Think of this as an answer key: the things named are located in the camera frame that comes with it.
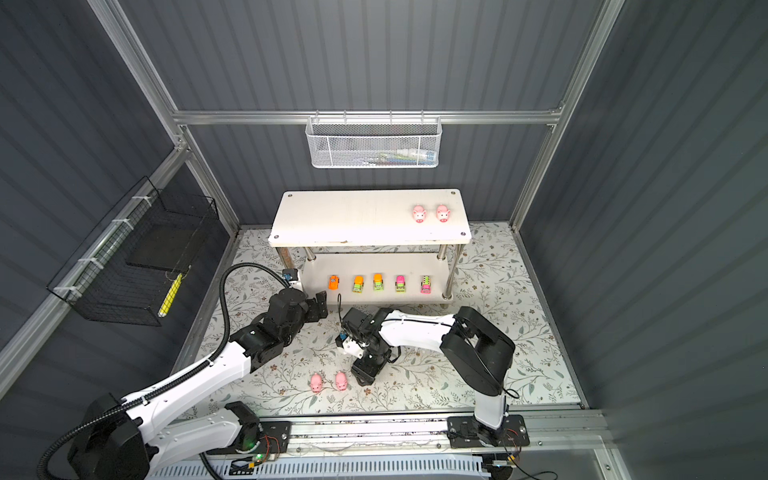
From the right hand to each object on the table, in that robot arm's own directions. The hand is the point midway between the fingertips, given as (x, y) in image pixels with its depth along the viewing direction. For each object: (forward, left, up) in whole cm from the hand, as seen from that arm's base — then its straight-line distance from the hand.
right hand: (369, 376), depth 83 cm
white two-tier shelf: (+49, +1, 0) cm, 49 cm away
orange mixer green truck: (+26, +4, +8) cm, 27 cm away
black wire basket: (+14, +57, +32) cm, 67 cm away
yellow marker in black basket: (+8, +45, +28) cm, 53 cm away
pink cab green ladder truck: (+25, -17, +8) cm, 32 cm away
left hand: (+17, +15, +16) cm, 28 cm away
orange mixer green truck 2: (+26, -2, +8) cm, 28 cm away
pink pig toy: (-2, +14, +2) cm, 14 cm away
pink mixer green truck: (+26, -9, +8) cm, 29 cm away
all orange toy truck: (+26, +12, +8) cm, 30 cm away
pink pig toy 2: (-2, +7, +2) cm, 8 cm away
